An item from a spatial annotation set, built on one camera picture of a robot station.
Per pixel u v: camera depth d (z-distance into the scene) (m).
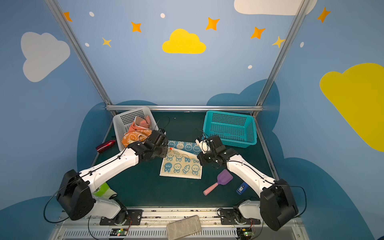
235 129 1.11
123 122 1.11
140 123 1.04
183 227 0.69
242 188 0.81
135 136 0.93
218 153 0.65
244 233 0.71
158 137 0.64
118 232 0.71
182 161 0.96
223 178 0.87
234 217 0.73
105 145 0.98
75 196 0.41
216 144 0.65
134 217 0.75
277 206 0.41
